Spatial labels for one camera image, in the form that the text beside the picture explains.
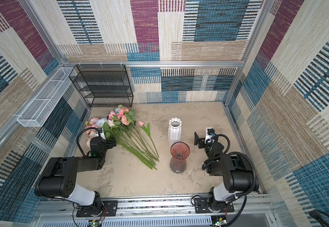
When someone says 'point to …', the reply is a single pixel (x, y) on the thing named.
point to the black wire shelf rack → (103, 85)
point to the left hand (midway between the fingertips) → (106, 136)
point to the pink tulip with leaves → (147, 129)
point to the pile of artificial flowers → (120, 124)
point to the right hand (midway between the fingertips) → (204, 133)
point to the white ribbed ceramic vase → (174, 131)
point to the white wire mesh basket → (38, 111)
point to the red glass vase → (179, 152)
